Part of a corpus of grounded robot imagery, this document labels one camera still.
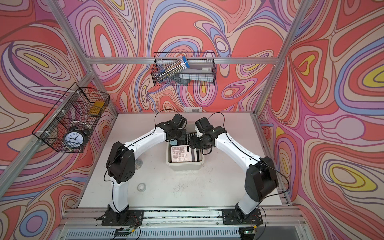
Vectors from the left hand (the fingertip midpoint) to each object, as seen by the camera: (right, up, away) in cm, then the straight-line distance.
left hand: (184, 134), depth 94 cm
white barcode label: (+6, +19, +28) cm, 34 cm away
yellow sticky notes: (-46, +15, -15) cm, 51 cm away
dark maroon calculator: (+2, -4, -3) cm, 5 cm away
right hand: (+7, -7, -10) cm, 14 cm away
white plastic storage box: (+1, -18, -9) cm, 20 cm away
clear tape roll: (-24, -29, -10) cm, 39 cm away
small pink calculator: (-1, -10, -9) cm, 14 cm away
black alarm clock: (-48, 0, -26) cm, 55 cm away
